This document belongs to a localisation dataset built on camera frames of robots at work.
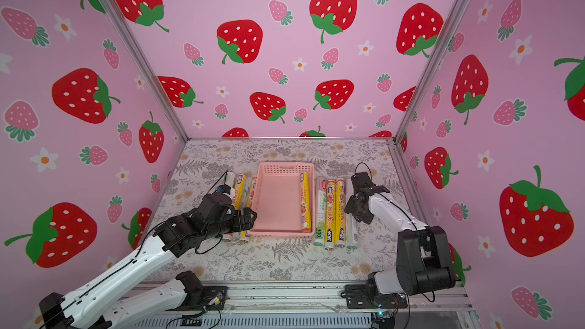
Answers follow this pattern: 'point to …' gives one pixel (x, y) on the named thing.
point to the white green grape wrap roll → (321, 211)
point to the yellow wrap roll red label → (330, 215)
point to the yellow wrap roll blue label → (340, 212)
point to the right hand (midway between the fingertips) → (363, 212)
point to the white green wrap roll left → (230, 180)
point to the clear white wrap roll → (351, 225)
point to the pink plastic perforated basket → (277, 201)
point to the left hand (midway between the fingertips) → (250, 215)
